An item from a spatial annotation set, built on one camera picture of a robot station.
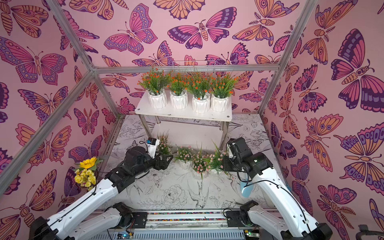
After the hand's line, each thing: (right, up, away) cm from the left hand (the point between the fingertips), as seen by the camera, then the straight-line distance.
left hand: (168, 153), depth 76 cm
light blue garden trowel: (+42, -21, +7) cm, 48 cm away
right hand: (+28, -4, -2) cm, 29 cm away
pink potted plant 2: (+9, -2, +5) cm, 10 cm away
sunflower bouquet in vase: (-34, -8, -11) cm, 37 cm away
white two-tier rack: (-9, +19, -1) cm, 21 cm away
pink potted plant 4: (+23, -2, -8) cm, 24 cm away
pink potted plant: (-4, +1, +9) cm, 10 cm away
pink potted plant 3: (+16, -8, -2) cm, 18 cm away
